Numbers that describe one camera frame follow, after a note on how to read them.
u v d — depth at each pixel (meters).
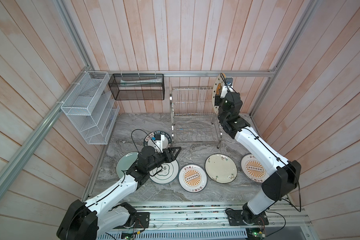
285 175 0.43
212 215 0.76
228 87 0.59
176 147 0.70
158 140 0.70
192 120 1.18
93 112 0.71
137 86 1.06
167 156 0.66
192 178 0.88
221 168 0.91
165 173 0.89
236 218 0.73
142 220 0.73
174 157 0.68
